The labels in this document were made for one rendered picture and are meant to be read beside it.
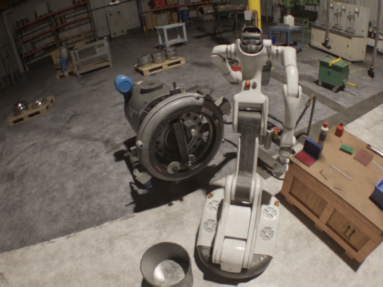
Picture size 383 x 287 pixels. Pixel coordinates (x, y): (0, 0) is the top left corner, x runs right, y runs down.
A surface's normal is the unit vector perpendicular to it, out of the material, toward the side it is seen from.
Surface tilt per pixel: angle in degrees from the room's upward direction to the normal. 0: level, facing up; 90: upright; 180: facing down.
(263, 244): 38
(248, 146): 59
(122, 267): 0
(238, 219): 25
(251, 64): 96
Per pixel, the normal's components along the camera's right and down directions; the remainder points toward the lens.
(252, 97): -0.29, -0.05
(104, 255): -0.12, -0.79
